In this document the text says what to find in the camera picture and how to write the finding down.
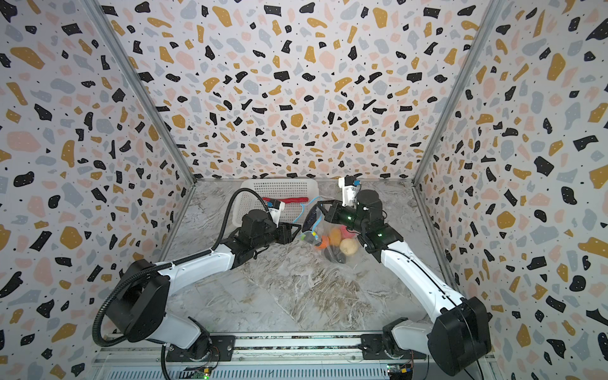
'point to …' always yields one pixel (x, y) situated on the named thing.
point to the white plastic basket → (278, 188)
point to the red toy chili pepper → (287, 200)
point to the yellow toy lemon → (335, 237)
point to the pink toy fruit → (346, 233)
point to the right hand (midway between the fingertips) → (314, 200)
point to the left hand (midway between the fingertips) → (297, 222)
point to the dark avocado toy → (334, 254)
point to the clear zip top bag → (355, 266)
